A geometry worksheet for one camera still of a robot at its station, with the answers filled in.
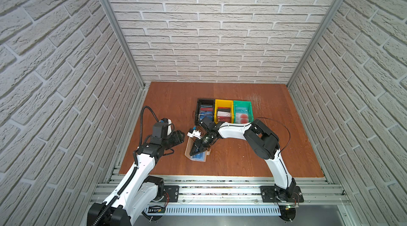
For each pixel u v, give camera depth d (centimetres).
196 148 80
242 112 103
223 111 103
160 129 62
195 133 85
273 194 74
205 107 106
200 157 85
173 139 72
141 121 99
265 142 56
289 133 95
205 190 78
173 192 73
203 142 81
